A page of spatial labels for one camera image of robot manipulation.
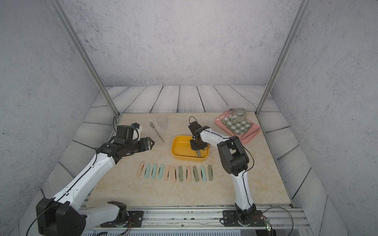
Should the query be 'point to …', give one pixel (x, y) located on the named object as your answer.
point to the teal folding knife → (203, 173)
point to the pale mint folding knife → (146, 175)
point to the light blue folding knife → (161, 172)
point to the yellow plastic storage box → (181, 149)
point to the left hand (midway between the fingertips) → (152, 143)
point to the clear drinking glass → (163, 121)
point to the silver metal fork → (153, 126)
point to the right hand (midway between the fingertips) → (197, 147)
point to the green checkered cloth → (239, 128)
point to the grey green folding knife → (196, 173)
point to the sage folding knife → (210, 172)
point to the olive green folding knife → (180, 173)
